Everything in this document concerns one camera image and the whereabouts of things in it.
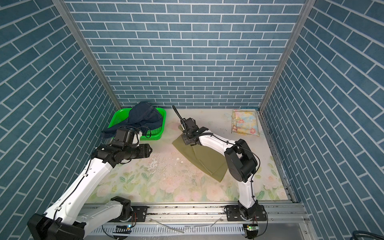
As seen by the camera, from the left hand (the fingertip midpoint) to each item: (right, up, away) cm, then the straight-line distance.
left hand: (147, 150), depth 77 cm
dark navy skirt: (-13, +18, +28) cm, 35 cm away
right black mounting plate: (+44, -31, -4) cm, 54 cm away
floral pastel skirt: (+62, +15, +34) cm, 72 cm away
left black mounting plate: (-2, -31, -5) cm, 31 cm away
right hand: (+19, +6, +17) cm, 26 cm away
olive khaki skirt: (+33, -9, +14) cm, 37 cm away
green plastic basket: (-28, +20, +29) cm, 45 cm away
